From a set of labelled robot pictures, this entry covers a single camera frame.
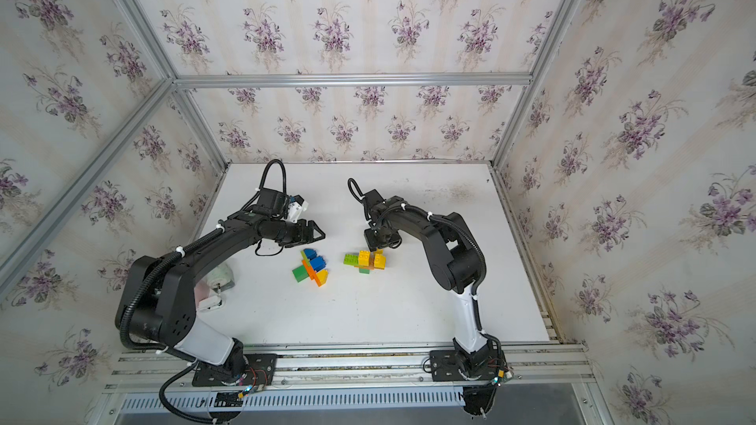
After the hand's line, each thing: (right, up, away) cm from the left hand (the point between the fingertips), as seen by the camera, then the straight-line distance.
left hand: (317, 237), depth 87 cm
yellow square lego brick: (+19, -6, -2) cm, 20 cm away
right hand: (+20, -4, +9) cm, 22 cm away
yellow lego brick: (+14, -5, -4) cm, 16 cm away
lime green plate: (+10, -7, 0) cm, 12 cm away
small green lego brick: (-5, -11, +1) cm, 12 cm away
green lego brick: (+14, -11, +3) cm, 18 cm away
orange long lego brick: (-2, -11, +1) cm, 11 cm away
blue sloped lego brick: (-3, -6, +5) cm, 8 cm away
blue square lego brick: (-1, -9, +3) cm, 9 cm away
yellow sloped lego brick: (+1, -12, +1) cm, 12 cm away
